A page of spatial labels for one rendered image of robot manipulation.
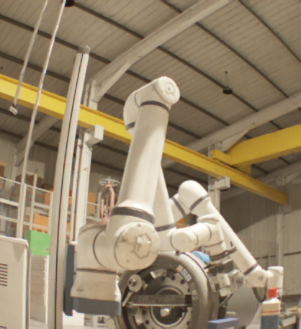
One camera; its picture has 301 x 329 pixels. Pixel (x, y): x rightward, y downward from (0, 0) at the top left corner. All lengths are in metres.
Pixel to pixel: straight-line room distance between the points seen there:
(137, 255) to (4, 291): 0.52
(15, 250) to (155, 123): 0.69
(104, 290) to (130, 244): 0.24
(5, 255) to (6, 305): 0.19
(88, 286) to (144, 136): 0.57
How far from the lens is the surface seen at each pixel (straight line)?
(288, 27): 11.67
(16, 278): 1.37
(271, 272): 1.95
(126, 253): 1.18
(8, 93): 10.05
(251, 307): 2.73
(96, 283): 1.34
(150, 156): 1.33
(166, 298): 2.16
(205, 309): 2.04
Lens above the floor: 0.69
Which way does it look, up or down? 18 degrees up
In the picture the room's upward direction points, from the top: 3 degrees clockwise
